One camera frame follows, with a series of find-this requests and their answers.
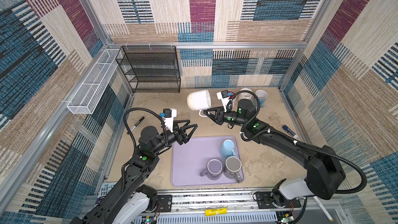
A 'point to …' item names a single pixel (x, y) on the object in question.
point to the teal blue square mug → (261, 95)
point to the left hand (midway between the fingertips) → (193, 122)
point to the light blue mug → (227, 150)
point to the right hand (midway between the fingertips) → (205, 113)
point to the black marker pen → (135, 125)
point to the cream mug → (199, 100)
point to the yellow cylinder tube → (214, 211)
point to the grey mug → (232, 166)
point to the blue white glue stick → (289, 131)
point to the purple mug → (214, 168)
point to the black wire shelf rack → (151, 69)
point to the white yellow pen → (323, 209)
